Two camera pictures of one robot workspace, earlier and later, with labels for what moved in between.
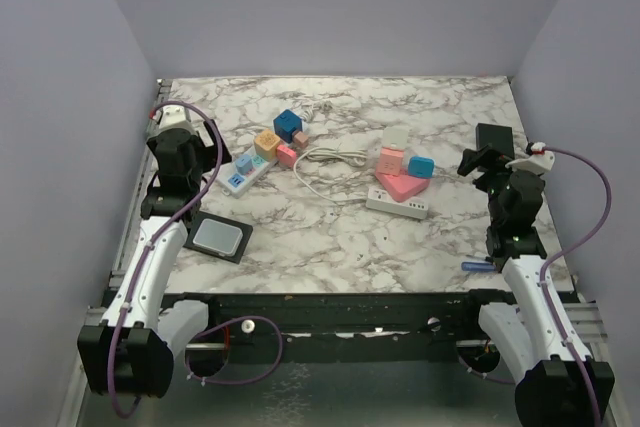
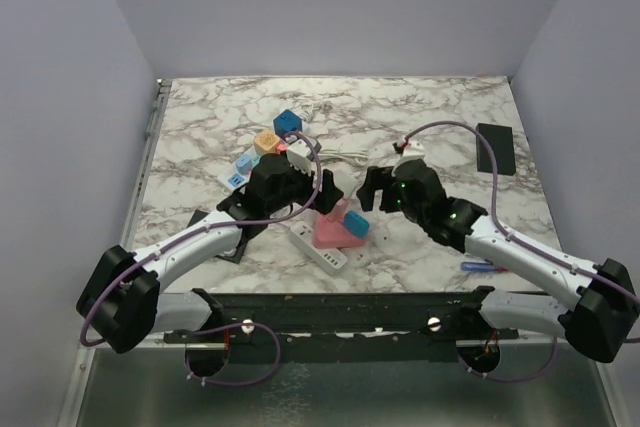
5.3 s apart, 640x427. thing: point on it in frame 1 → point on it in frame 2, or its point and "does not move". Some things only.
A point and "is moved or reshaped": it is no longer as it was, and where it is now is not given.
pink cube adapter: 390,161 → 338,211
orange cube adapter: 265,144 does not move
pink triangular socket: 403,186 is moved or reshaped
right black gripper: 494,161 → 377,178
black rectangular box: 499,137 does not move
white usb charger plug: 395,137 → 345,182
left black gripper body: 208,155 → 298,190
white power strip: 412,207 is moved or reshaped
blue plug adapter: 420,167 is moved or reshaped
